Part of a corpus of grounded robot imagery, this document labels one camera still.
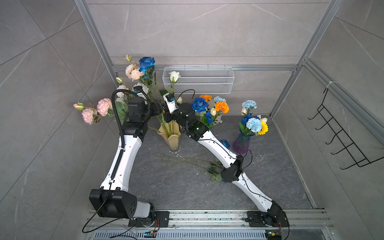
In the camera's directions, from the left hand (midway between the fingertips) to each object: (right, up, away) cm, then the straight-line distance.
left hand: (155, 99), depth 73 cm
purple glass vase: (+51, -25, +26) cm, 62 cm away
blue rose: (+31, -38, +18) cm, 53 cm away
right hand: (+3, -2, +4) cm, 5 cm away
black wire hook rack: (+87, -26, -12) cm, 92 cm away
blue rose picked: (+40, -25, +25) cm, 53 cm away
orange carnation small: (+26, +3, +9) cm, 28 cm away
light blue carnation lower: (+48, -13, -4) cm, 49 cm away
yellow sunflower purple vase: (+56, -15, +4) cm, 58 cm away
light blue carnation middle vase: (+32, +2, +9) cm, 34 cm away
